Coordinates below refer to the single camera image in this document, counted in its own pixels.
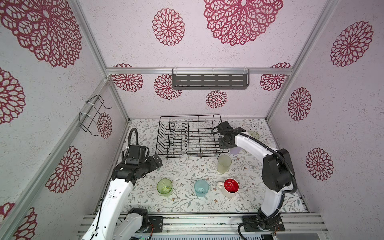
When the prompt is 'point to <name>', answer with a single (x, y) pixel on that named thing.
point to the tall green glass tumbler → (253, 134)
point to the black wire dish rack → (189, 135)
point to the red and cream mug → (229, 187)
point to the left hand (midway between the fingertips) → (154, 166)
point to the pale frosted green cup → (224, 163)
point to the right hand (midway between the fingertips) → (225, 142)
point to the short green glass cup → (164, 187)
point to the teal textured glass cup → (201, 187)
